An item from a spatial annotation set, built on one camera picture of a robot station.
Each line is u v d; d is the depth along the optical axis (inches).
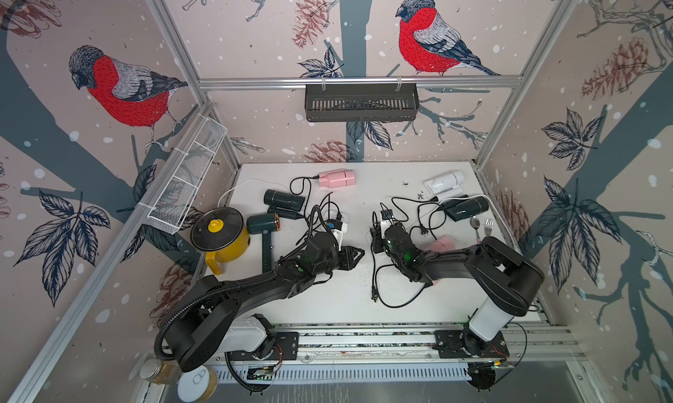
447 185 43.3
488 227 38.8
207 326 16.4
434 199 41.9
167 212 31.5
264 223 36.7
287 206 40.1
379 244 32.1
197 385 25.2
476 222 39.4
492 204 40.8
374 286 33.0
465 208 38.8
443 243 34.7
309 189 42.1
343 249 29.0
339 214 38.4
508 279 18.4
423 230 38.4
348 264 28.2
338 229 29.9
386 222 31.3
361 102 40.8
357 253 32.0
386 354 28.7
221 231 33.1
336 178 43.5
